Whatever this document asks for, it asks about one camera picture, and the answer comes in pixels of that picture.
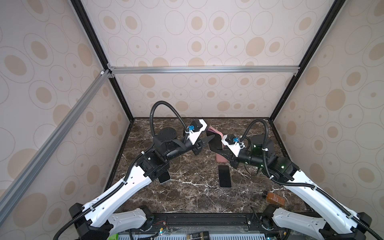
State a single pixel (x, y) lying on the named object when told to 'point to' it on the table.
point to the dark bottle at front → (200, 235)
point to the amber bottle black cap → (275, 198)
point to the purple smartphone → (224, 178)
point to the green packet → (114, 237)
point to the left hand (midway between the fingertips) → (215, 133)
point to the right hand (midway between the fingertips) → (219, 149)
